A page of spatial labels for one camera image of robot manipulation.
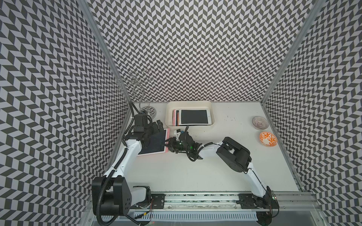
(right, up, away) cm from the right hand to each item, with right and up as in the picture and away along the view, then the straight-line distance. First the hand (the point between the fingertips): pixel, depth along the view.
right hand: (161, 145), depth 87 cm
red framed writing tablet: (+9, +16, +18) cm, 26 cm away
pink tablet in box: (+6, +17, +21) cm, 27 cm away
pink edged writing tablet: (-1, +1, 0) cm, 1 cm away
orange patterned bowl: (+71, +3, +7) cm, 71 cm away
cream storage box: (+2, +26, +25) cm, 37 cm away
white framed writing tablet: (+22, +18, +18) cm, 34 cm away
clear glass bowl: (+70, +13, +15) cm, 73 cm away
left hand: (-3, +12, -1) cm, 13 cm away
